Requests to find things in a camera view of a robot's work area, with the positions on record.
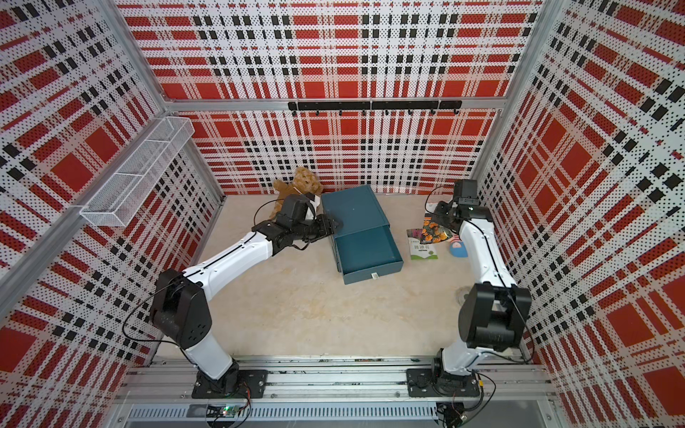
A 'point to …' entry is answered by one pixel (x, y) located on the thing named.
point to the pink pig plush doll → (458, 247)
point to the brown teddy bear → (303, 181)
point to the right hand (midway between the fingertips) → (443, 213)
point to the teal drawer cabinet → (356, 208)
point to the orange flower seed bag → (433, 232)
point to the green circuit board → (222, 411)
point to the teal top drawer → (367, 254)
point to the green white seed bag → (420, 251)
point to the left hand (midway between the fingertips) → (339, 226)
